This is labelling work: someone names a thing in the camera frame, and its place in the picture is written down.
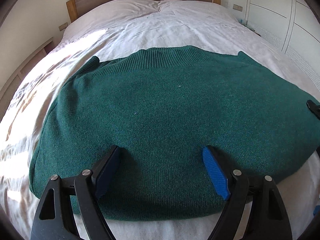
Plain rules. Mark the white bed sheet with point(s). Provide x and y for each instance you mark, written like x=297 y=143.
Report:
x=22 y=122

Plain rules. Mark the white pillow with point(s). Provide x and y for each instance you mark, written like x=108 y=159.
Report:
x=117 y=10

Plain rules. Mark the dark green knit sweater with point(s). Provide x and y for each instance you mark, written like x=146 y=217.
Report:
x=162 y=106

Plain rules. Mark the left wall switch plate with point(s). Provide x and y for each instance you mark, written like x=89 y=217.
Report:
x=63 y=26

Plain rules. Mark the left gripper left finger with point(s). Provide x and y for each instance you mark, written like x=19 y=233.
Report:
x=54 y=217

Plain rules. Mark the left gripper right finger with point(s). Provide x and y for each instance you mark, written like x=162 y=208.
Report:
x=268 y=217

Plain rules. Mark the white wardrobe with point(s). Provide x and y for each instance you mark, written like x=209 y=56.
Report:
x=291 y=27

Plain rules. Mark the right wall switch plate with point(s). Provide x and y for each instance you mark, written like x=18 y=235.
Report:
x=237 y=7

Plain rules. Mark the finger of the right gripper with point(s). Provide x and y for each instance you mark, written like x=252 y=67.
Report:
x=314 y=108

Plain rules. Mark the louvered radiator cover cabinet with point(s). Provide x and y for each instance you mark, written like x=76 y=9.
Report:
x=12 y=84

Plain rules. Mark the wall switch plate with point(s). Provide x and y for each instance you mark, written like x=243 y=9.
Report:
x=237 y=7
x=63 y=26

